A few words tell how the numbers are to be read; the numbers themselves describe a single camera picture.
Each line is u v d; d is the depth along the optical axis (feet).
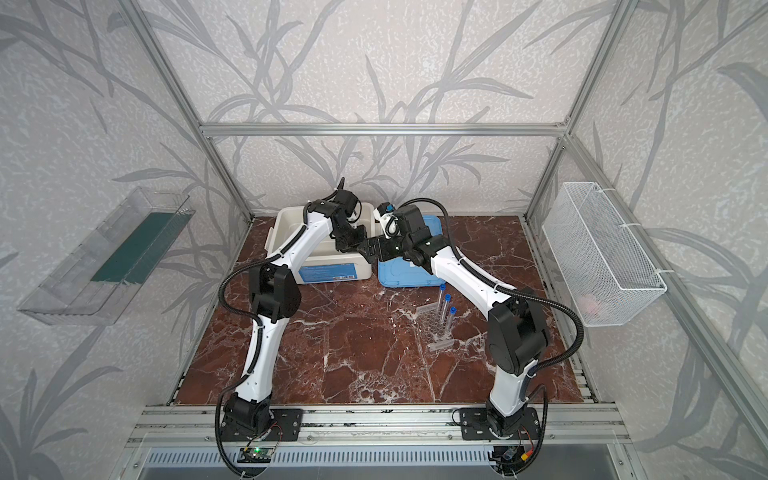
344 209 2.60
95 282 2.08
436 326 2.92
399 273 3.42
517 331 1.53
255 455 2.34
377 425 2.47
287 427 2.42
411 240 2.15
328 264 3.04
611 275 1.98
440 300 2.89
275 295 2.00
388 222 2.45
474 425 2.38
